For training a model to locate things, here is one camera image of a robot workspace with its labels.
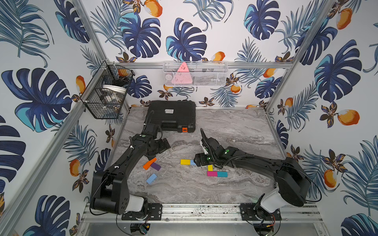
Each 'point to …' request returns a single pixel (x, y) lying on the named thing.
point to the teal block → (222, 174)
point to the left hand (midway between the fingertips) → (163, 148)
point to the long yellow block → (210, 168)
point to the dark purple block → (156, 166)
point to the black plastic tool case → (178, 115)
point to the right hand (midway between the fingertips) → (199, 159)
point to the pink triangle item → (182, 76)
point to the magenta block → (212, 173)
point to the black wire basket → (104, 97)
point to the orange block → (147, 164)
